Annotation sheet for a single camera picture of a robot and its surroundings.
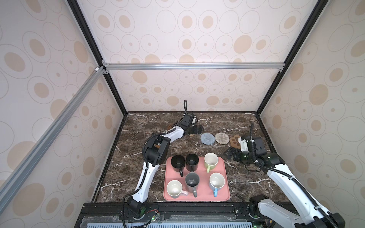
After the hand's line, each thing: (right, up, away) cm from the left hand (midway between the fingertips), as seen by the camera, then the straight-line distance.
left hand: (203, 127), depth 102 cm
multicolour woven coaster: (+13, -8, +1) cm, 16 cm away
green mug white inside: (+3, -20, -14) cm, 25 cm away
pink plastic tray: (-5, -34, -19) cm, 39 cm away
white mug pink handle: (-19, -35, -22) cm, 46 cm away
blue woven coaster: (+3, -9, +1) cm, 9 cm away
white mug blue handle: (+5, -31, -21) cm, 38 cm away
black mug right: (-9, -21, -14) cm, 27 cm away
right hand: (+12, -15, -23) cm, 30 cm away
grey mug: (-9, -31, -21) cm, 38 cm away
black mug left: (-18, -22, -15) cm, 32 cm away
